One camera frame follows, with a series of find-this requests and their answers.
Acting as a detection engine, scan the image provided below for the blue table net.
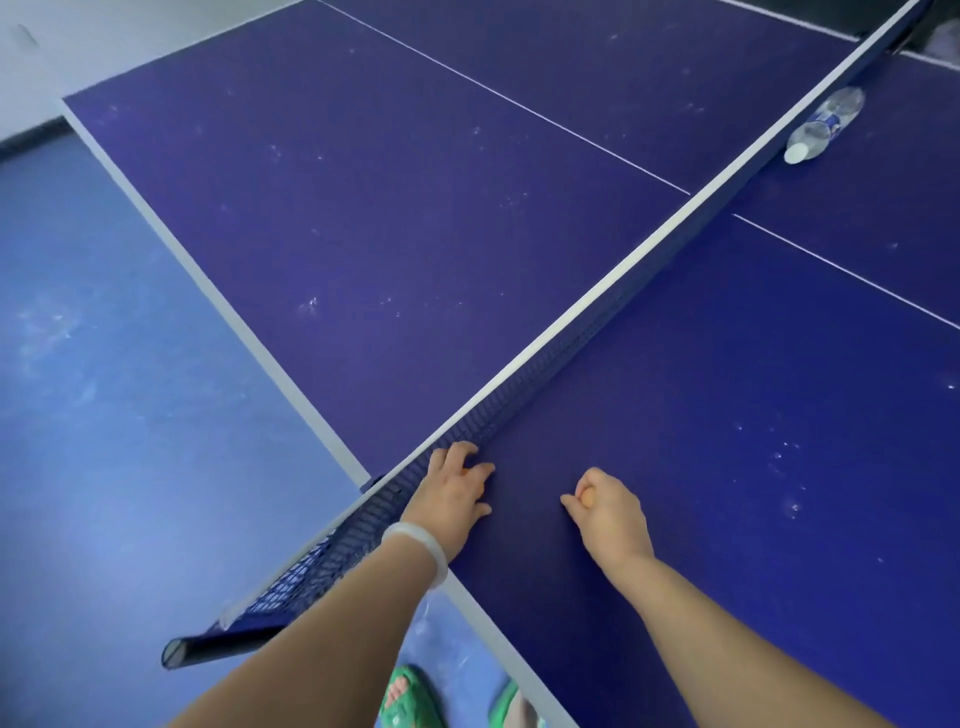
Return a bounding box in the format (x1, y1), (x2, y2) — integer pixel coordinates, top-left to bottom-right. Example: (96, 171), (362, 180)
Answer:
(217, 0), (928, 631)

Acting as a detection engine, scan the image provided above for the green slipper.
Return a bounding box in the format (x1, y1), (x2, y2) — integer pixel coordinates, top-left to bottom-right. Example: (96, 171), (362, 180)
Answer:
(377, 663), (445, 728)
(488, 678), (549, 728)

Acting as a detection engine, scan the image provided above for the blue table tennis table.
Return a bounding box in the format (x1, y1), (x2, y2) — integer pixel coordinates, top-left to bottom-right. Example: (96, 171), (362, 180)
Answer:
(61, 0), (960, 728)

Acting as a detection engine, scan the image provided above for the green left slipper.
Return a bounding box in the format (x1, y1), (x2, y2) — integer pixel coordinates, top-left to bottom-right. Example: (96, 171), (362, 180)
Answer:
(377, 663), (445, 728)

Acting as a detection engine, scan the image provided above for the person's right hand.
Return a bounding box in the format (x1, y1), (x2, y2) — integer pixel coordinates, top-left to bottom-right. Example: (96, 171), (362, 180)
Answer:
(560, 467), (656, 575)

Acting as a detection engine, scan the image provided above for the person's right forearm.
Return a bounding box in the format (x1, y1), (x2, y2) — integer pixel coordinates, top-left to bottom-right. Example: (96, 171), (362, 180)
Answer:
(603, 553), (894, 728)

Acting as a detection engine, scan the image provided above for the white jade bangle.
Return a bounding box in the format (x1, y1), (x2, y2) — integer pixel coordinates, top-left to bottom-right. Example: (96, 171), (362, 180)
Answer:
(380, 521), (450, 590)

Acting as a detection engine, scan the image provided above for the person's left forearm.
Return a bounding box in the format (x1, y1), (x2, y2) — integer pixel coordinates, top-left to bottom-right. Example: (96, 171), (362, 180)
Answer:
(168, 536), (440, 728)

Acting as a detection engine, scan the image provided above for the person's left foot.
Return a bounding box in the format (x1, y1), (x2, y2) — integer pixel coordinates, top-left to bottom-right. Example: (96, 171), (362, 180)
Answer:
(386, 673), (421, 728)

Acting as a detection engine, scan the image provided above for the clear plastic water bottle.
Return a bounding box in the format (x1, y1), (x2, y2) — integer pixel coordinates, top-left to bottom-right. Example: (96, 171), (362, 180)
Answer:
(783, 86), (866, 165)

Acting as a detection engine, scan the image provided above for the green right slipper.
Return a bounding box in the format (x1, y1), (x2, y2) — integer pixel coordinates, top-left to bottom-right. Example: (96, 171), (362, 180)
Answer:
(488, 678), (549, 728)

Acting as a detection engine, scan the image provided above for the person's left hand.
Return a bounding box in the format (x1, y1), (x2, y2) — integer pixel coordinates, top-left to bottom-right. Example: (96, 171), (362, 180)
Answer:
(399, 440), (496, 564)

